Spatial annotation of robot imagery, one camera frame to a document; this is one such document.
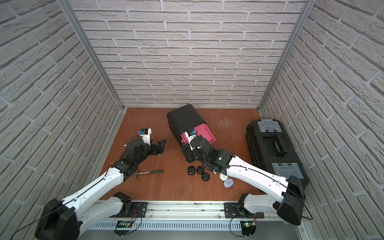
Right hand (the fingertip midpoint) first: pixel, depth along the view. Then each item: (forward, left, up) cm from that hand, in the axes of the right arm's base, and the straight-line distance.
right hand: (188, 147), depth 74 cm
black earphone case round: (-4, -6, -21) cm, 22 cm away
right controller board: (-34, -27, -22) cm, 48 cm away
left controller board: (-30, +34, -22) cm, 50 cm away
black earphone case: (-9, -9, -19) cm, 23 cm away
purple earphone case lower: (-13, -21, -19) cm, 31 cm away
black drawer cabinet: (+24, +3, -6) cm, 25 cm away
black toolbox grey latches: (-1, -46, -6) cm, 46 cm away
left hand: (+9, +15, -3) cm, 18 cm away
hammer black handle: (-3, +22, -21) cm, 30 cm away
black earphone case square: (-5, -1, -18) cm, 19 cm away
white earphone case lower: (-10, -19, -19) cm, 29 cm away
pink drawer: (+15, -9, -5) cm, 18 cm away
